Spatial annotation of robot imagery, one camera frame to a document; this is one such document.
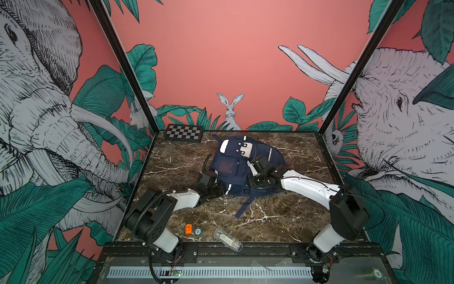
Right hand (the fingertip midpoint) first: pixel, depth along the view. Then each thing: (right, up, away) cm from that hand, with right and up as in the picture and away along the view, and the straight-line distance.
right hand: (247, 179), depth 87 cm
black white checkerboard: (-38, +25, +27) cm, 53 cm away
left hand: (-10, -5, +4) cm, 11 cm away
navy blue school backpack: (-9, +6, +6) cm, 13 cm away
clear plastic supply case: (-11, -24, -11) cm, 29 cm away
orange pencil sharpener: (-28, -21, -8) cm, 36 cm away
